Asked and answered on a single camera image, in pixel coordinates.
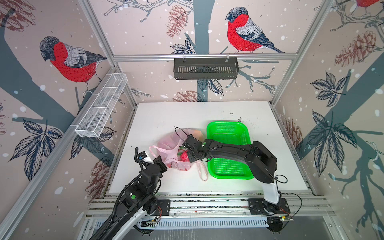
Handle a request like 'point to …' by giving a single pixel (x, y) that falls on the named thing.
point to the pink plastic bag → (169, 145)
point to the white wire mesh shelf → (101, 104)
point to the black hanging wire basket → (206, 68)
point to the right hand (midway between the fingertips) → (192, 153)
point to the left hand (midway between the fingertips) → (164, 153)
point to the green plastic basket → (237, 133)
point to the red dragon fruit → (184, 157)
